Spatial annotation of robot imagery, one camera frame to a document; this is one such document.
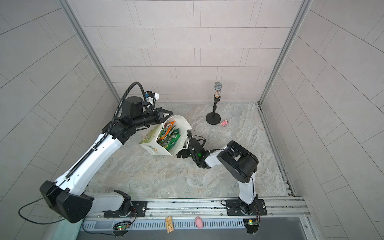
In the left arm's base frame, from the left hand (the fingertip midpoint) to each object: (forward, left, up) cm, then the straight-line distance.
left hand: (176, 112), depth 67 cm
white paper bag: (-7, +15, -18) cm, 24 cm away
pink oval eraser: (-39, -11, -31) cm, 51 cm away
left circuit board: (-42, +23, -30) cm, 56 cm away
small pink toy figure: (+17, -28, -31) cm, 45 cm away
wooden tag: (-41, +2, -31) cm, 51 cm away
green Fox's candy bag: (-3, +6, -23) cm, 24 cm away
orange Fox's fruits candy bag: (+6, +7, -20) cm, 22 cm away
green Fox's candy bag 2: (+4, +5, -22) cm, 23 cm away
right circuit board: (-40, -35, -33) cm, 63 cm away
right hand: (-2, +1, -33) cm, 33 cm away
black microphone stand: (+21, -21, -32) cm, 44 cm away
